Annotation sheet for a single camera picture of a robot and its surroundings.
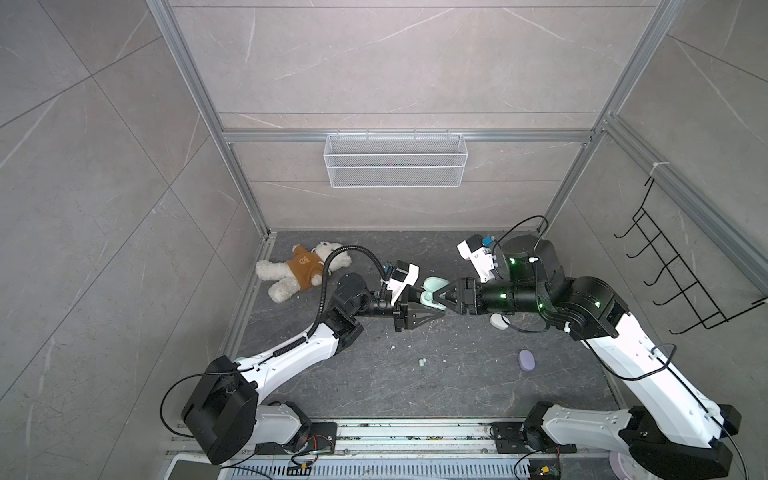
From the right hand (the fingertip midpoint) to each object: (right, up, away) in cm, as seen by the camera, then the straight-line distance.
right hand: (440, 294), depth 59 cm
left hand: (+1, -2, +2) cm, 3 cm away
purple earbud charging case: (+30, -23, +27) cm, 46 cm away
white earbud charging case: (+24, -13, +32) cm, 42 cm away
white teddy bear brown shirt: (-38, +4, +39) cm, 55 cm away
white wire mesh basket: (-8, +40, +42) cm, 59 cm away
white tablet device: (-55, -40, +7) cm, 68 cm away
